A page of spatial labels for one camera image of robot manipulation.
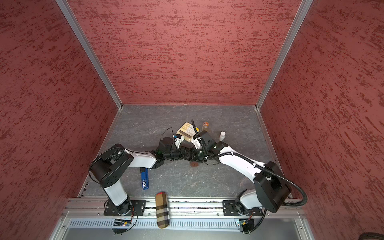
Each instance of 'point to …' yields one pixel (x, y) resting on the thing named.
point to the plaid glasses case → (162, 210)
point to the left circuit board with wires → (121, 226)
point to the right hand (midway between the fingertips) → (186, 162)
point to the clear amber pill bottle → (205, 126)
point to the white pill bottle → (222, 136)
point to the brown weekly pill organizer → (194, 164)
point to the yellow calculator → (187, 131)
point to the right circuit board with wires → (247, 225)
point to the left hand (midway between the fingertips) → (194, 155)
